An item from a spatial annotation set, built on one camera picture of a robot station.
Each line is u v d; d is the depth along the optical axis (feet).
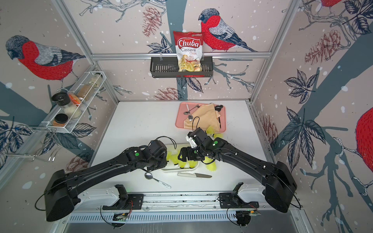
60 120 1.98
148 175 2.67
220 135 3.30
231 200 2.16
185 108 3.77
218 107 3.73
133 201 2.39
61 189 1.32
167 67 3.31
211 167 2.82
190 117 3.62
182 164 2.68
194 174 2.68
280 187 1.31
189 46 2.68
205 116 3.58
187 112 3.63
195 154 2.16
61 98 2.10
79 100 2.40
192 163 2.63
